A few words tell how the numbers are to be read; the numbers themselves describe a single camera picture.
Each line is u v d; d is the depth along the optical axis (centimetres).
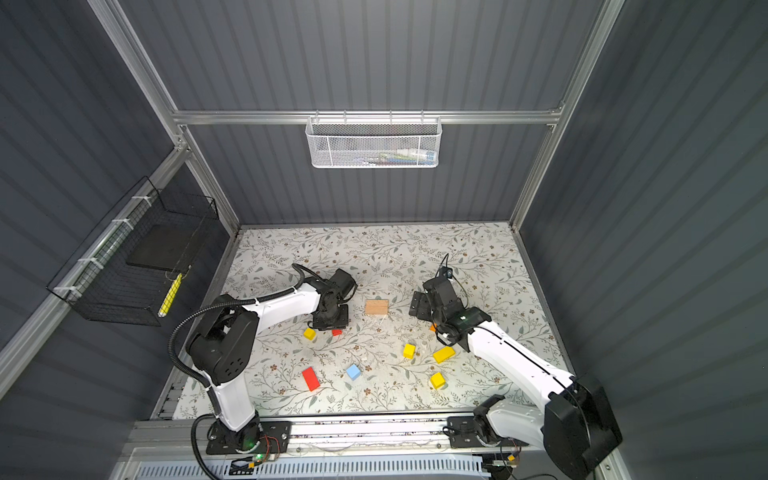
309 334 89
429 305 66
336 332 91
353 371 83
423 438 74
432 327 93
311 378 83
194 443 68
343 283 76
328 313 75
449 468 71
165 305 67
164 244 75
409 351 87
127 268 72
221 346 50
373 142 124
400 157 92
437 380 81
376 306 97
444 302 63
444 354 87
